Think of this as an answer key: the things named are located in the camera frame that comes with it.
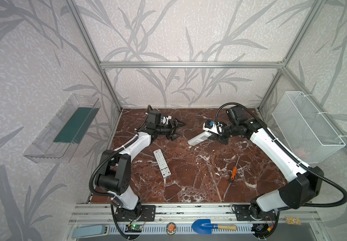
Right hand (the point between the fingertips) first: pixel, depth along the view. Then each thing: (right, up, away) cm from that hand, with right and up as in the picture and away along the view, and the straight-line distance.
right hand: (210, 129), depth 78 cm
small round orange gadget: (-20, -46, -9) cm, 51 cm away
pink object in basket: (+43, -11, -5) cm, 45 cm away
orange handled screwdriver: (+16, -25, +8) cm, 31 cm away
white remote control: (-6, -5, 0) cm, 8 cm away
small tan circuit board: (+39, -44, -7) cm, 59 cm away
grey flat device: (-56, -45, -12) cm, 73 cm away
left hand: (-12, +2, +4) cm, 13 cm away
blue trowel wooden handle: (-4, -45, -8) cm, 46 cm away
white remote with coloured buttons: (-27, -21, +11) cm, 36 cm away
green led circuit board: (-39, -48, -6) cm, 62 cm away
